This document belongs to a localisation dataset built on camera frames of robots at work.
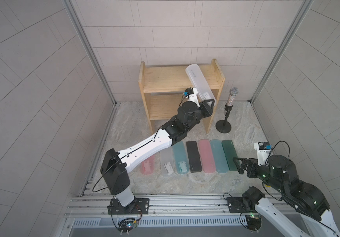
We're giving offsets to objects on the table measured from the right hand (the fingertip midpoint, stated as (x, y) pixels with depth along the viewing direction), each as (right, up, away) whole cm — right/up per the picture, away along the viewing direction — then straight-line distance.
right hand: (238, 160), depth 65 cm
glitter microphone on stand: (+5, +12, +35) cm, 38 cm away
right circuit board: (+8, -29, +2) cm, 30 cm away
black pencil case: (-17, -6, +23) cm, 29 cm away
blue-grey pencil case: (-2, -5, +22) cm, 23 cm away
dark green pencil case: (+5, -4, +24) cm, 25 cm away
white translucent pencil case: (-33, -8, +19) cm, 39 cm away
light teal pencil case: (-25, -6, +22) cm, 34 cm away
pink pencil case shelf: (-10, -5, +23) cm, 25 cm away
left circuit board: (-50, -30, +2) cm, 59 cm away
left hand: (-9, +27, +1) cm, 28 cm away
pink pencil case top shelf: (-44, -9, +18) cm, 48 cm away
